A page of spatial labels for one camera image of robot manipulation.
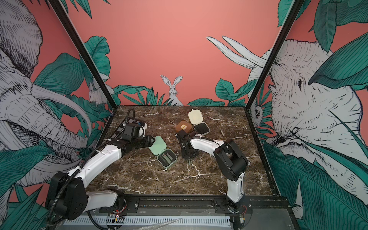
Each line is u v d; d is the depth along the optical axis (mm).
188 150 794
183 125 1067
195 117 1097
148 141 749
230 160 490
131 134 651
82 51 859
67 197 400
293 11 703
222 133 1041
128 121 1069
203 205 755
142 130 704
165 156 906
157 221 701
